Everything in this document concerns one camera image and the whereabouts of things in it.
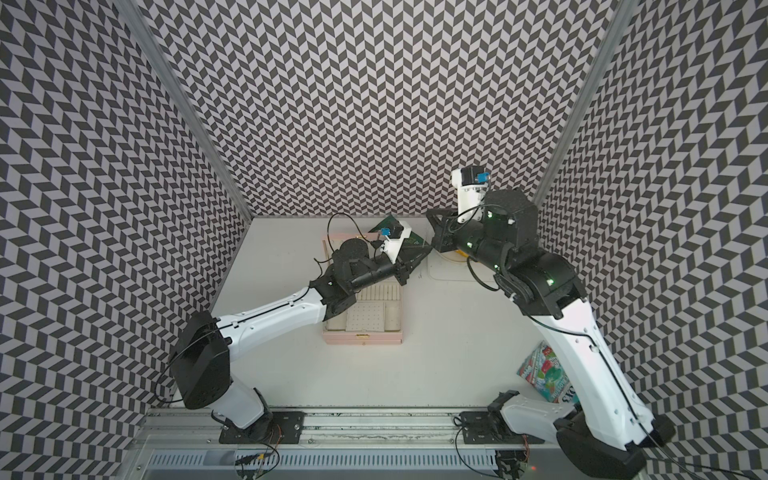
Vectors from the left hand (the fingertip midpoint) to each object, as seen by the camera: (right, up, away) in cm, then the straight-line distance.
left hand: (428, 251), depth 70 cm
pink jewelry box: (-14, -19, +14) cm, 28 cm away
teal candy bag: (+33, -33, +10) cm, 48 cm away
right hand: (-1, +6, -12) cm, 14 cm away
